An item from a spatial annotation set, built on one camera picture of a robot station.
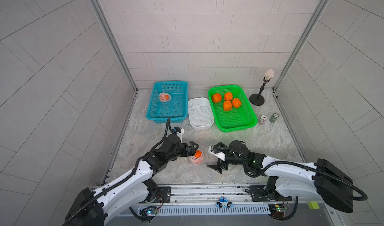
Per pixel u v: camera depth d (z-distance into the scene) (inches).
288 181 22.7
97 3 29.3
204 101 41.5
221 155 26.3
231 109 40.5
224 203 26.7
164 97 40.8
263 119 36.7
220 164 26.1
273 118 37.6
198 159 29.7
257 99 43.1
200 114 38.9
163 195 27.9
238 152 22.8
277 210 26.7
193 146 27.3
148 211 25.4
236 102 40.2
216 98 41.4
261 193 27.9
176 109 40.8
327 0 28.8
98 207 15.4
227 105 40.2
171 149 23.8
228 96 41.4
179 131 28.0
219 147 25.9
